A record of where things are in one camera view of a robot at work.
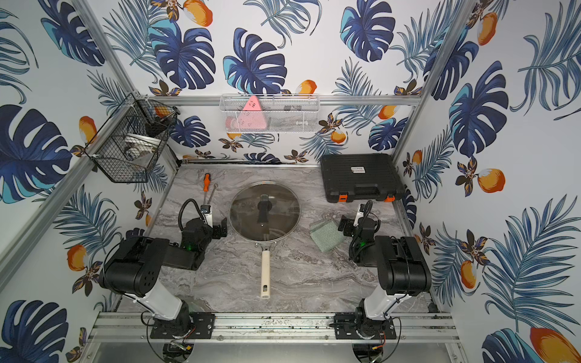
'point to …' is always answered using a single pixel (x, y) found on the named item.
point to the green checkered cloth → (326, 234)
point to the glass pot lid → (264, 212)
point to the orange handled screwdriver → (206, 184)
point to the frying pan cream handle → (265, 266)
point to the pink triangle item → (252, 116)
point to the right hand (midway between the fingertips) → (356, 217)
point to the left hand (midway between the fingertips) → (213, 215)
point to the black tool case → (361, 177)
